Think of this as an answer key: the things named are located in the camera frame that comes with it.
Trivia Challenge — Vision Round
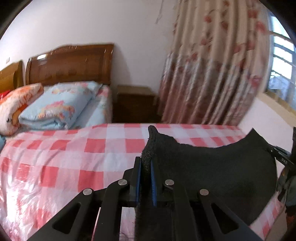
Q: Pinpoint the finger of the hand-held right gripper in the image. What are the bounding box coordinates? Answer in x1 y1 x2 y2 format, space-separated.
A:
266 144 292 165

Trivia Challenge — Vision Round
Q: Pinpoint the dark striped knit sweater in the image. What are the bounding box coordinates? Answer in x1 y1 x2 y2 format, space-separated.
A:
133 125 278 241

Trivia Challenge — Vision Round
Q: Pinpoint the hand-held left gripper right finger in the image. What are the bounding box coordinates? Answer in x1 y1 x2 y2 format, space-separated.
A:
150 160 263 241

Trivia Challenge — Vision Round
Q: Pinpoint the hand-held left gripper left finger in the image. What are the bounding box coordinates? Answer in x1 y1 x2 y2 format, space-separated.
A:
28 156 142 241

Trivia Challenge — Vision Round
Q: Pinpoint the thin wall cable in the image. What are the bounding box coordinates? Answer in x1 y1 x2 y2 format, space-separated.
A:
155 0 178 25

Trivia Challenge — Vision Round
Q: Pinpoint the small wooden headboard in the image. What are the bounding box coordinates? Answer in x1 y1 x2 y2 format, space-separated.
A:
0 60 23 92

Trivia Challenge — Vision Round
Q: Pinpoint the large wooden headboard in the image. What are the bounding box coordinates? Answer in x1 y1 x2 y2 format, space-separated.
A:
25 43 114 86

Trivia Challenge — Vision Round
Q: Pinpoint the light blue floral folded quilt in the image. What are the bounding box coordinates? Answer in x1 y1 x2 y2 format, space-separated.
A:
18 81 103 130

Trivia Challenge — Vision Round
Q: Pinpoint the red white checkered bedsheet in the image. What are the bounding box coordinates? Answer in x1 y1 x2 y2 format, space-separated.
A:
0 123 287 241

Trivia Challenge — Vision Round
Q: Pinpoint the wooden nightstand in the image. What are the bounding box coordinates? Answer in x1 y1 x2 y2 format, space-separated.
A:
112 85 162 123

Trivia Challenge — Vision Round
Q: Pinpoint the window with white frame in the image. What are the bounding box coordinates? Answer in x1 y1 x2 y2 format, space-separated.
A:
264 14 296 105

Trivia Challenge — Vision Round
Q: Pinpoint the beige floral curtain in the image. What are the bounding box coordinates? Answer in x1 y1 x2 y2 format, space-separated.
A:
158 0 271 126

